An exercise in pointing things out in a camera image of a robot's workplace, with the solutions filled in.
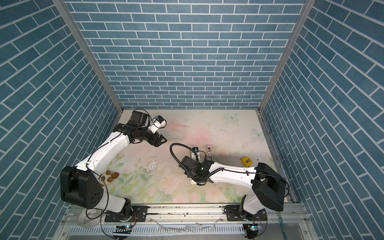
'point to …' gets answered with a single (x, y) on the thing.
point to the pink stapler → (210, 154)
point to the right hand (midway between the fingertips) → (190, 167)
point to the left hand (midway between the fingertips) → (161, 136)
